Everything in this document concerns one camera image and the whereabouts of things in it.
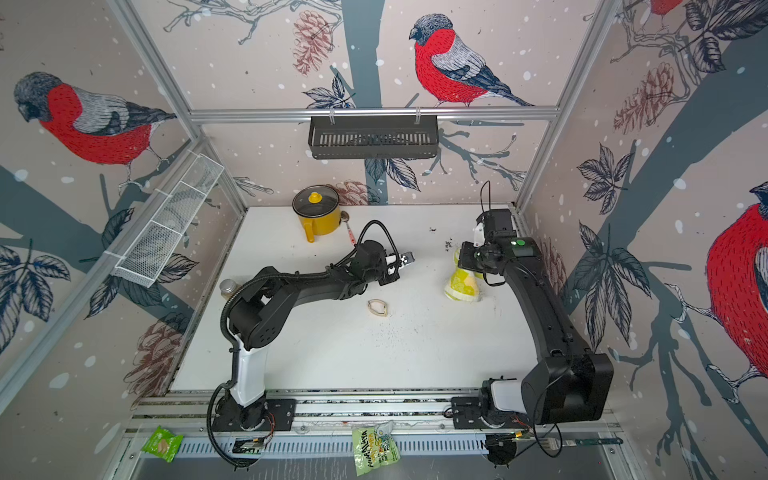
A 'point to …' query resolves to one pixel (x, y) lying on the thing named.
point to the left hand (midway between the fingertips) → (404, 253)
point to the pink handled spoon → (345, 217)
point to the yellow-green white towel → (463, 284)
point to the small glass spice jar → (227, 287)
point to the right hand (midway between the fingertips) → (464, 254)
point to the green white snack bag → (374, 447)
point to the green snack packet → (163, 443)
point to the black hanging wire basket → (373, 137)
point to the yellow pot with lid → (318, 208)
